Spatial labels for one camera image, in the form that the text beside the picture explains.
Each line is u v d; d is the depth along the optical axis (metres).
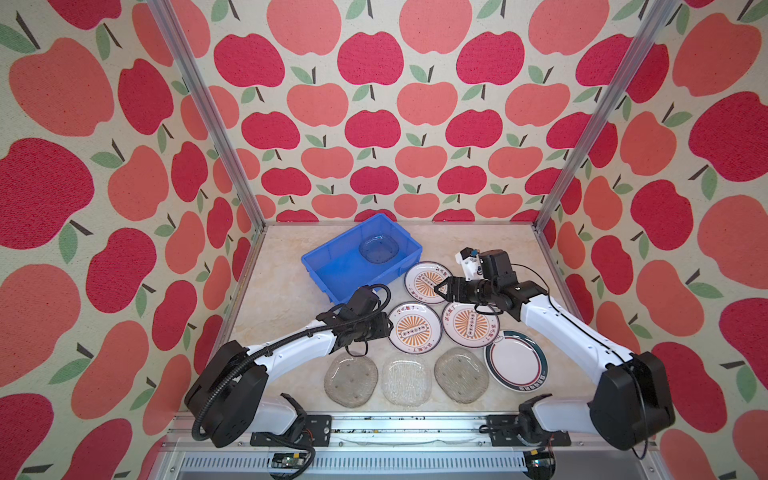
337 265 1.06
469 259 0.77
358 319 0.64
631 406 0.41
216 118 0.90
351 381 0.82
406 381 0.82
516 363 0.84
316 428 0.75
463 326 0.93
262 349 0.47
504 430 0.73
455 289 0.73
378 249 1.14
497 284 0.65
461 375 0.84
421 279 1.04
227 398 0.42
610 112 0.86
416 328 0.92
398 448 0.73
